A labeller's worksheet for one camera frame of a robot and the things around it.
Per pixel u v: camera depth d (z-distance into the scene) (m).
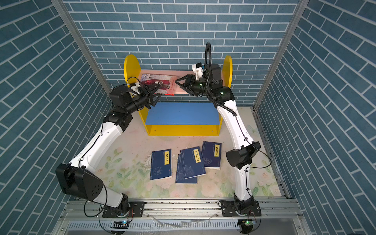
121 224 0.72
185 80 0.64
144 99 0.64
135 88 0.68
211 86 0.56
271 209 0.75
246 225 0.72
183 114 0.99
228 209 0.74
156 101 0.71
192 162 0.89
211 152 0.94
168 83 0.75
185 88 0.64
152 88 0.66
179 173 0.85
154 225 0.71
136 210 0.74
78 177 0.40
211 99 0.53
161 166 0.88
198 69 0.65
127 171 0.87
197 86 0.62
